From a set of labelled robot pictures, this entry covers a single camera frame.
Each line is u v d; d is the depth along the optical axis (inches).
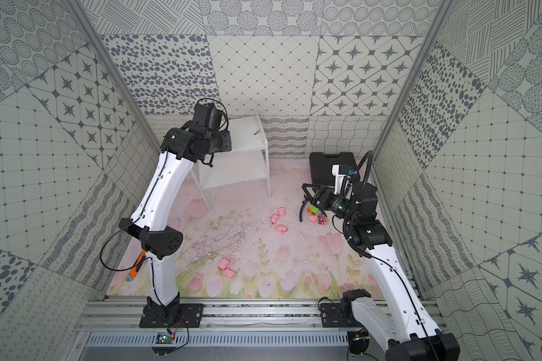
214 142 22.6
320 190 24.5
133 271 32.9
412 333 15.0
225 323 28.8
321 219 37.6
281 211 38.8
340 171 25.0
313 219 38.2
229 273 32.2
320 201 25.2
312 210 38.6
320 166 46.0
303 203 40.8
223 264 33.0
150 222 18.8
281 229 36.5
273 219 37.6
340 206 23.9
